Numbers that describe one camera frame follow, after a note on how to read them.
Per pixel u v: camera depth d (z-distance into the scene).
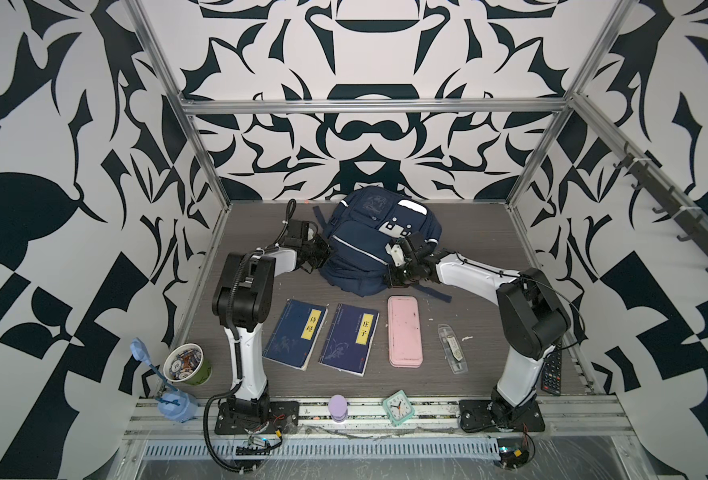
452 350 0.83
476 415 0.74
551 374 0.80
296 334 0.87
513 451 0.71
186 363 0.74
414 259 0.74
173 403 0.69
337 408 0.69
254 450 0.73
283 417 0.73
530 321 0.49
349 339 0.85
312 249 0.89
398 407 0.74
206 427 0.69
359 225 1.08
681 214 0.59
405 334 0.85
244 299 0.54
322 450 0.78
